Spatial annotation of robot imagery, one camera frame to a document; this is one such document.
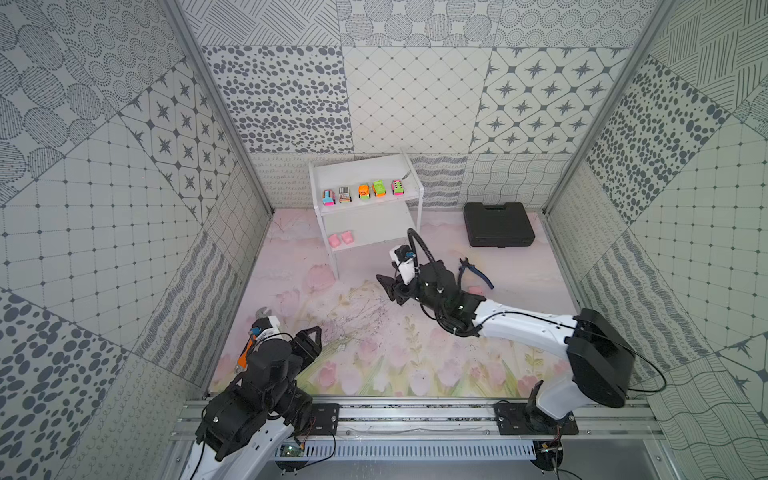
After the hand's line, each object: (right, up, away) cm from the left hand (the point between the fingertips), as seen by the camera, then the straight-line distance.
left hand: (322, 335), depth 70 cm
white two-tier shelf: (+10, +33, +8) cm, 36 cm away
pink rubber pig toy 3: (+44, +6, +26) cm, 51 cm away
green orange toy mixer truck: (+9, +35, +6) cm, 37 cm away
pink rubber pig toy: (-1, +22, +20) cm, 30 cm away
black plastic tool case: (+57, +28, +42) cm, 76 cm away
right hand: (+16, +14, +10) cm, 24 cm away
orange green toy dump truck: (+13, +36, +8) cm, 39 cm away
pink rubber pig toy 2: (+3, +24, +20) cm, 31 cm away
